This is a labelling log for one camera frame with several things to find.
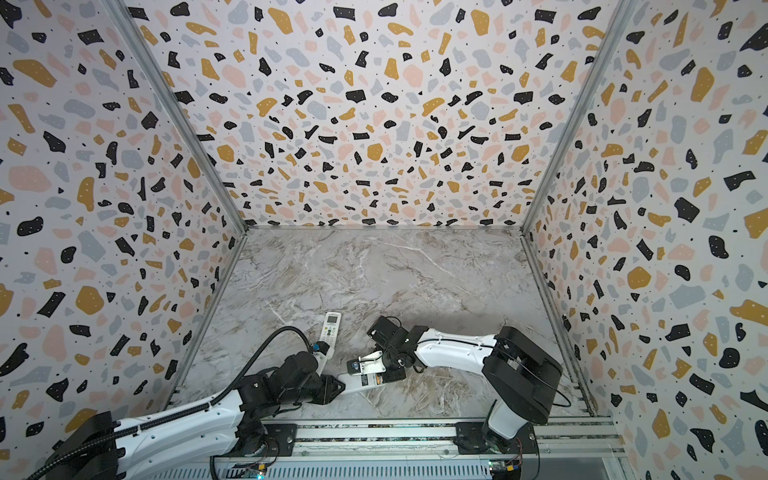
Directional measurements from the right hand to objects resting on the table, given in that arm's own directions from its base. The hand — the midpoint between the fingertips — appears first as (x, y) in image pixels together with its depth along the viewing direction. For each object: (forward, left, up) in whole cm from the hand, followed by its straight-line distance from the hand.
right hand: (372, 361), depth 84 cm
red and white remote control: (-6, +6, -1) cm, 8 cm away
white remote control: (+9, +14, -1) cm, 17 cm away
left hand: (-7, +6, +1) cm, 10 cm away
